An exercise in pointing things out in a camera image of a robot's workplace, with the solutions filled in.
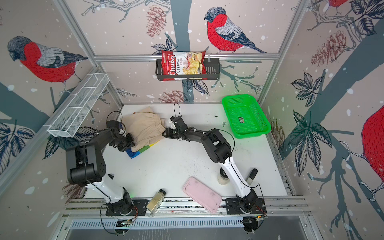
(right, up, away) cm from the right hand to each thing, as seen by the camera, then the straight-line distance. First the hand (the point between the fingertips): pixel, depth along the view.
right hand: (162, 138), depth 100 cm
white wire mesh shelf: (-39, +13, -29) cm, 50 cm away
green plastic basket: (+62, +15, +11) cm, 64 cm away
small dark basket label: (+57, +12, +10) cm, 60 cm away
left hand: (-17, -2, -7) cm, 18 cm away
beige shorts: (-10, +7, -2) cm, 13 cm away
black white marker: (+55, -17, -20) cm, 61 cm away
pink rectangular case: (+27, -26, -23) cm, 44 cm away
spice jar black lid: (+3, -28, -28) cm, 40 cm away
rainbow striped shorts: (-16, -9, -9) cm, 20 cm away
